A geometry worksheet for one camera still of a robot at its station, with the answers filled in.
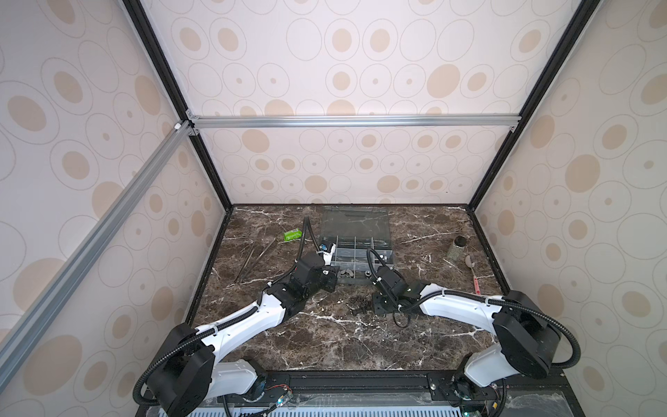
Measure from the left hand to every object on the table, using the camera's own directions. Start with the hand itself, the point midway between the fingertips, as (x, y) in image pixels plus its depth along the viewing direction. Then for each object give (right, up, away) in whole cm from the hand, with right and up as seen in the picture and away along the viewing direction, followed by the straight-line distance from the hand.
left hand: (342, 263), depth 81 cm
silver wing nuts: (+2, -6, +16) cm, 17 cm away
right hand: (+12, -15, +7) cm, 20 cm away
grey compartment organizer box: (+6, +11, +31) cm, 34 cm away
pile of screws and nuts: (+6, -16, +8) cm, 19 cm away
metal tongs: (-38, -7, +15) cm, 41 cm away
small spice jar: (+43, +2, +17) cm, 46 cm away
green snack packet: (-20, +8, +24) cm, 32 cm away
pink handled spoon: (+49, -11, +13) cm, 52 cm away
